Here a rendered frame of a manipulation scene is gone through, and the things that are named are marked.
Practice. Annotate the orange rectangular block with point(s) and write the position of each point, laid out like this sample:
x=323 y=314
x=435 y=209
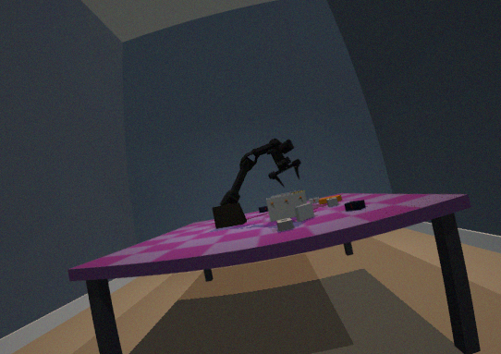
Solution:
x=323 y=200

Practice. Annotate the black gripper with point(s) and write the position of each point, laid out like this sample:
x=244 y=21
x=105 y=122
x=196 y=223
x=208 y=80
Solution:
x=273 y=174

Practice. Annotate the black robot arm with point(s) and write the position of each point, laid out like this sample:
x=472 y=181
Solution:
x=275 y=147

